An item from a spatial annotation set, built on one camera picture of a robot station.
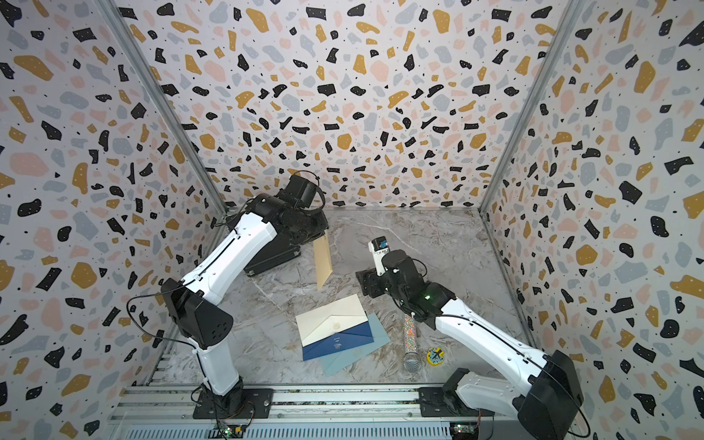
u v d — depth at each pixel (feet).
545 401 1.25
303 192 2.06
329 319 2.88
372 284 2.21
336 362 2.67
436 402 2.40
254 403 2.42
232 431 2.34
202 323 1.67
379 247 2.17
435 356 2.68
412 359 2.58
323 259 2.70
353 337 2.76
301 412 2.41
